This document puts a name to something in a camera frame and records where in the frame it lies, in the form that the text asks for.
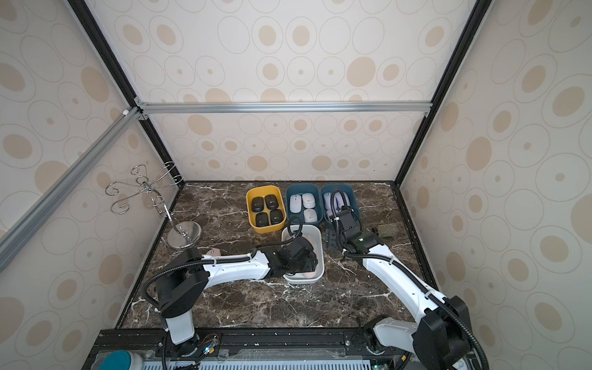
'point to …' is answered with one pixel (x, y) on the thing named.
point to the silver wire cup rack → (182, 236)
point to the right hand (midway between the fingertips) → (346, 236)
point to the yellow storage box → (261, 192)
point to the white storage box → (314, 234)
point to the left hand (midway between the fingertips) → (321, 265)
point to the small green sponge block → (388, 230)
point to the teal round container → (122, 360)
